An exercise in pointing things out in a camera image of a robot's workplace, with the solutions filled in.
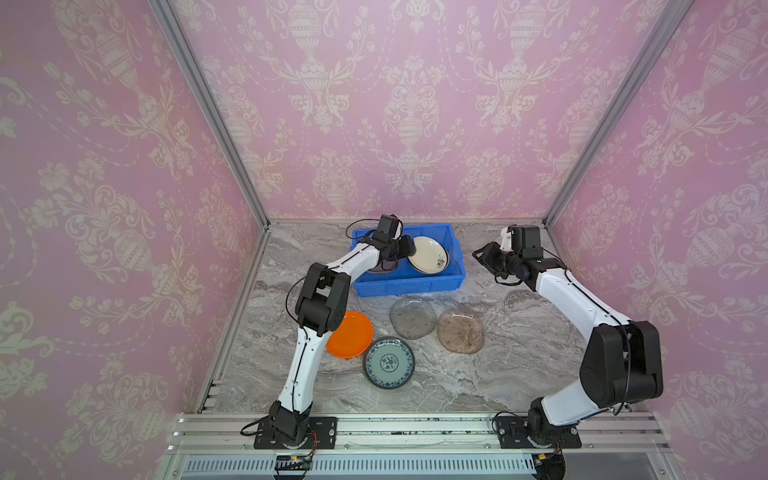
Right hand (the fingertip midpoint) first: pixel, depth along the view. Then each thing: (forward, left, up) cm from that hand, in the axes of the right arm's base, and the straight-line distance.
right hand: (477, 253), depth 89 cm
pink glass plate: (-1, +28, -3) cm, 28 cm away
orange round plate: (-19, +38, -15) cm, 45 cm away
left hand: (+11, +17, -9) cm, 22 cm away
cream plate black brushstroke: (+10, +12, -13) cm, 20 cm away
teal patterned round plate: (-25, +28, -17) cm, 41 cm away
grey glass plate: (-12, +20, -17) cm, 29 cm away
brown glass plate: (-17, +6, -17) cm, 25 cm away
